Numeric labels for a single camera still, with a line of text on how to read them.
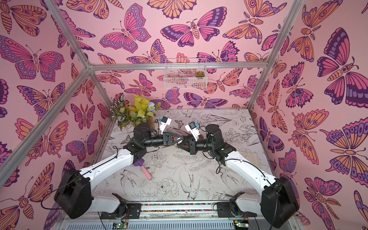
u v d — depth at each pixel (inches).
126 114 36.2
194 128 26.0
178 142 27.5
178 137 27.6
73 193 16.2
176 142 27.4
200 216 28.7
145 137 24.3
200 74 36.4
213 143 23.4
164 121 27.2
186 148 27.5
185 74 37.6
